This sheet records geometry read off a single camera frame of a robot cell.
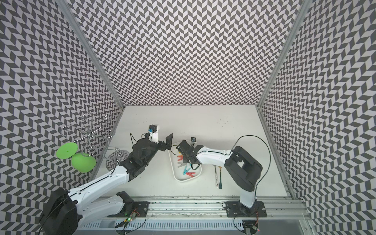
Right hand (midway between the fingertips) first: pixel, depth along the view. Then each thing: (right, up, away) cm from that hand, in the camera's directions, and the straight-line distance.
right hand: (189, 159), depth 90 cm
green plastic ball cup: (-46, +6, -26) cm, 53 cm away
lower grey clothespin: (-4, -2, -2) cm, 5 cm away
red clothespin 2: (0, -7, -5) cm, 9 cm away
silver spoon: (+16, -12, -9) cm, 21 cm away
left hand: (-13, +17, -10) cm, 24 cm away
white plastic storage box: (-4, -6, -5) cm, 9 cm away
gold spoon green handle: (+18, -12, -8) cm, 23 cm away
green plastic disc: (-49, +12, -31) cm, 59 cm away
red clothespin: (-5, +1, +2) cm, 6 cm away
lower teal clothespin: (-2, -5, -4) cm, 7 cm away
